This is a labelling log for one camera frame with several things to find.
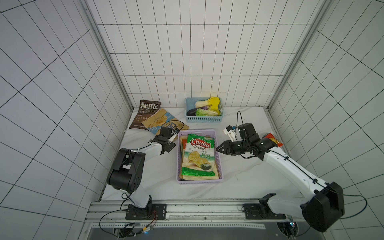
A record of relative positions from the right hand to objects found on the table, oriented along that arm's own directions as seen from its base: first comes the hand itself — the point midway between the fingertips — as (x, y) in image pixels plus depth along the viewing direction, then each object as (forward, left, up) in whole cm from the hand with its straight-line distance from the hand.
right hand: (213, 150), depth 75 cm
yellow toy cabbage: (+46, -2, -8) cm, 47 cm away
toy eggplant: (+39, +15, -13) cm, 44 cm away
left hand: (+13, +32, -15) cm, 37 cm away
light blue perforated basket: (+49, +17, -14) cm, 54 cm away
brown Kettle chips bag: (+43, +53, -15) cm, 69 cm away
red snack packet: (+18, -40, -13) cm, 46 cm away
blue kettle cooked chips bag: (+34, +36, -16) cm, 52 cm away
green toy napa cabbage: (+36, +8, -10) cm, 38 cm away
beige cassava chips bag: (+13, +18, -13) cm, 26 cm away
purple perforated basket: (+20, 0, -12) cm, 23 cm away
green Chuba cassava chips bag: (+1, +8, -11) cm, 13 cm away
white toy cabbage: (+46, +8, -11) cm, 48 cm away
